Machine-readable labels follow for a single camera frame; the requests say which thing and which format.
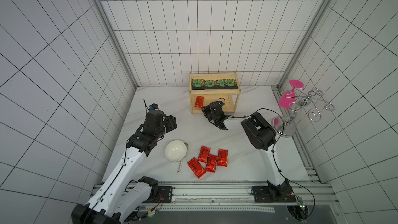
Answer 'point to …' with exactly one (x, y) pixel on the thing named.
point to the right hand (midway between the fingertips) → (195, 107)
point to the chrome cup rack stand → (286, 126)
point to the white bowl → (175, 150)
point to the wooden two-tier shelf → (230, 95)
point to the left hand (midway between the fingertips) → (170, 123)
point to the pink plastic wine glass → (289, 96)
